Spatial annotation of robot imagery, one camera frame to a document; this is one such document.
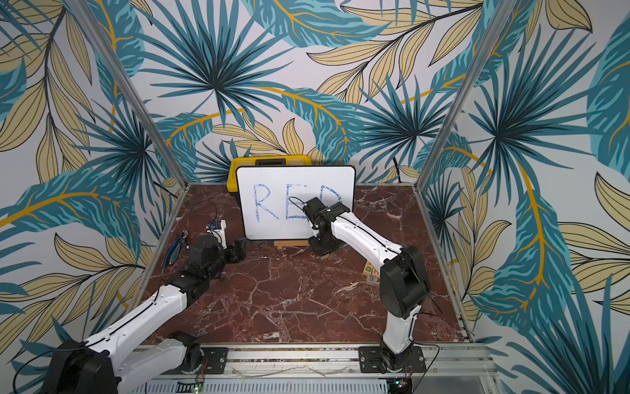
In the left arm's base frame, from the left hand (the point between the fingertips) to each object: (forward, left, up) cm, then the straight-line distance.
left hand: (238, 243), depth 84 cm
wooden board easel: (+5, -18, -7) cm, 20 cm away
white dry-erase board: (+14, -10, +7) cm, 19 cm away
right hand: (0, -29, -3) cm, 30 cm away
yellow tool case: (+40, -2, +3) cm, 40 cm away
